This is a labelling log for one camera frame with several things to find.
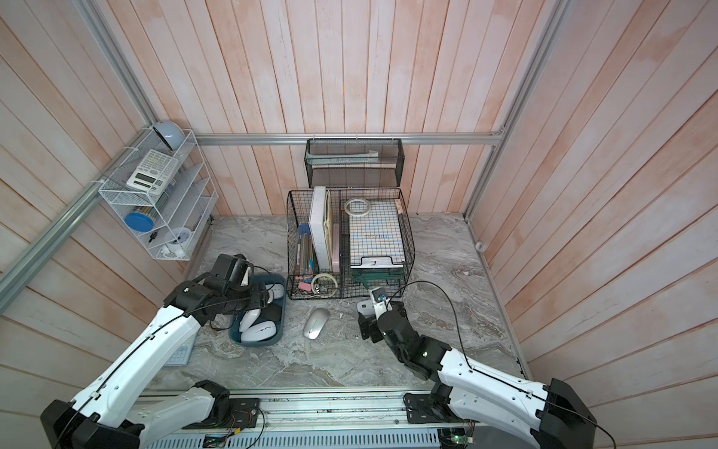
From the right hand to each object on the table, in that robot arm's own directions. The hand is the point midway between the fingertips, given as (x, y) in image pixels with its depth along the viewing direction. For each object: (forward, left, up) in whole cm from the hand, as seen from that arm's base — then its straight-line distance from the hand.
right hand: (373, 306), depth 81 cm
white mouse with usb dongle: (+4, +2, -10) cm, 11 cm away
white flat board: (+20, +17, +14) cm, 29 cm away
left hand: (-2, +33, +6) cm, 33 cm away
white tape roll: (+37, +5, +9) cm, 38 cm away
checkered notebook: (+21, -1, +9) cm, 23 cm away
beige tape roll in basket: (+9, +15, -9) cm, 19 cm away
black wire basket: (+28, +11, -4) cm, 30 cm away
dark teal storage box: (+1, +32, -7) cm, 33 cm away
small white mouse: (-5, +34, -8) cm, 36 cm away
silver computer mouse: (-2, +18, -9) cm, 20 cm away
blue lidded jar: (+14, +66, +21) cm, 71 cm away
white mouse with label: (-3, +38, -4) cm, 39 cm away
